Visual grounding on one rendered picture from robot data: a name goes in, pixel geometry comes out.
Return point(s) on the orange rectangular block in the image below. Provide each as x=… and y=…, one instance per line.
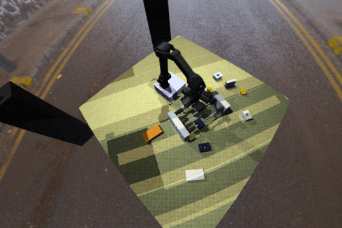
x=152, y=133

